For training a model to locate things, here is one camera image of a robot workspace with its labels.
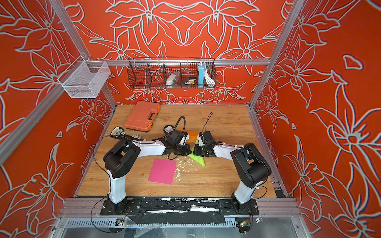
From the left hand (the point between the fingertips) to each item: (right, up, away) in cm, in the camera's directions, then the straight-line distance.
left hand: (193, 151), depth 92 cm
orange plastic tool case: (-38, +23, +15) cm, 47 cm away
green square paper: (+4, -4, -4) cm, 6 cm away
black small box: (-3, +44, -5) cm, 44 cm away
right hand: (-2, 0, 0) cm, 2 cm away
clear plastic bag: (-13, +46, -1) cm, 47 cm away
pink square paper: (-18, -10, -6) cm, 22 cm away
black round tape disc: (-18, +14, +11) cm, 25 cm away
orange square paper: (0, +10, +5) cm, 11 cm away
